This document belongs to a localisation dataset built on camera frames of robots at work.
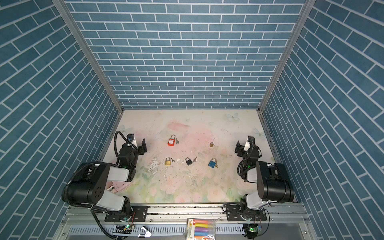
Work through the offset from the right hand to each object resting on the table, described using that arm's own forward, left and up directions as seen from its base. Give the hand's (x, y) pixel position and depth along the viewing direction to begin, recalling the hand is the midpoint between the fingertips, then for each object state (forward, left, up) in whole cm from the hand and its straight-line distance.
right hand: (245, 140), depth 92 cm
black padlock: (-13, +34, -8) cm, 38 cm away
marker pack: (-46, +24, -8) cm, 53 cm away
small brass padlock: (+1, +21, -8) cm, 22 cm away
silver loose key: (+2, +45, -8) cm, 45 cm away
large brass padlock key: (-13, +45, -9) cm, 47 cm away
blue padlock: (-13, +20, -9) cm, 25 cm away
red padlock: (+1, +48, -7) cm, 49 cm away
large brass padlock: (-14, +48, -9) cm, 51 cm away
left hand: (-5, +66, +2) cm, 66 cm away
